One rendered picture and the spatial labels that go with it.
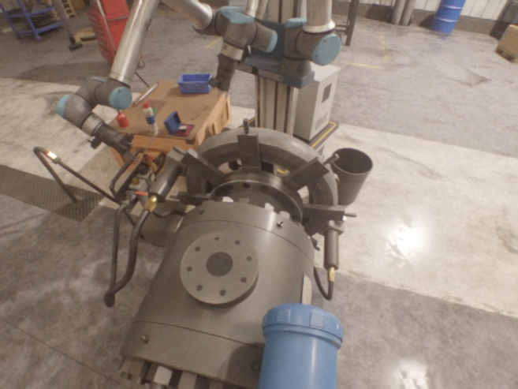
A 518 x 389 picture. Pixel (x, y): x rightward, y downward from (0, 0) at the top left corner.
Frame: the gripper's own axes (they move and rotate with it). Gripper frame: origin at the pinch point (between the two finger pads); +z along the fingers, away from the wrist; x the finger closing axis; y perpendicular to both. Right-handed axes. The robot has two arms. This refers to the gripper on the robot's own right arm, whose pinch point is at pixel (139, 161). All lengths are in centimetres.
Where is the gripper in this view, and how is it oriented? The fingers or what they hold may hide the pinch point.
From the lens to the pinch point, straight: 121.3
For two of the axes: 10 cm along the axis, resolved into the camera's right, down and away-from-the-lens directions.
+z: 7.5, 5.5, 3.8
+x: 0.2, -5.9, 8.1
